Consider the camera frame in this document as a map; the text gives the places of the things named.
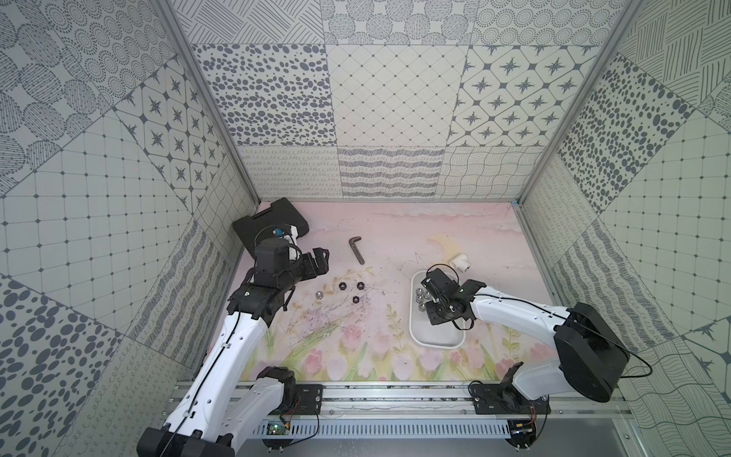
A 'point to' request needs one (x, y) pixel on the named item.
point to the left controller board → (277, 427)
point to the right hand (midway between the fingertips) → (439, 314)
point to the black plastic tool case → (281, 214)
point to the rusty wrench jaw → (356, 249)
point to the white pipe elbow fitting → (461, 263)
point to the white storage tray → (423, 333)
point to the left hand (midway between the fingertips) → (312, 250)
